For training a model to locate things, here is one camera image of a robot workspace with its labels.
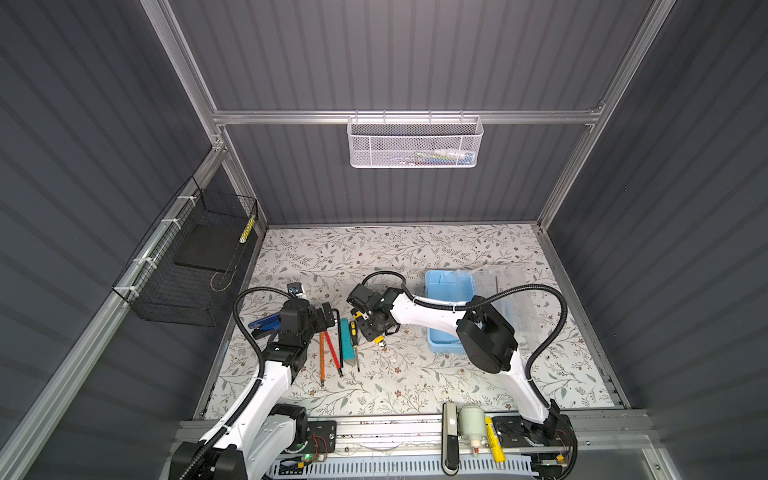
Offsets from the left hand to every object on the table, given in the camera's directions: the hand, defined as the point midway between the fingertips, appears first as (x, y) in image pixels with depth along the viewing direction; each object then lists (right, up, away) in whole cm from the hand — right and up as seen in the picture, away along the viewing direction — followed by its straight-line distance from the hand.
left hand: (312, 307), depth 85 cm
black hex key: (+7, -10, +6) cm, 13 cm away
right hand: (+17, -9, +8) cm, 21 cm away
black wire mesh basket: (-29, +10, -12) cm, 33 cm away
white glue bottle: (+42, -25, -16) cm, 51 cm away
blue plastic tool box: (+46, +5, +15) cm, 48 cm away
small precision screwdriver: (+12, -11, +4) cm, 16 cm away
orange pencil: (+2, -15, +2) cm, 15 cm away
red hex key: (+6, -14, +2) cm, 16 cm away
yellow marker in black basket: (-17, +22, -3) cm, 28 cm away
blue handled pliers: (-17, -7, +6) cm, 19 cm away
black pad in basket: (-24, +17, -9) cm, 31 cm away
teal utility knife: (+10, -14, +2) cm, 18 cm away
